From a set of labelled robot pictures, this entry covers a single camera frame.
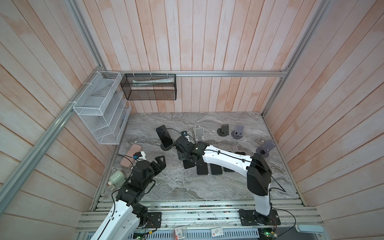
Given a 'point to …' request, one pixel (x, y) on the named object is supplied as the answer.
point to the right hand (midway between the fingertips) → (184, 151)
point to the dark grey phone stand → (224, 131)
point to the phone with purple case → (202, 168)
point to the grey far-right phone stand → (238, 133)
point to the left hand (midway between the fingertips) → (160, 163)
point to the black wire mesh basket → (149, 86)
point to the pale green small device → (117, 180)
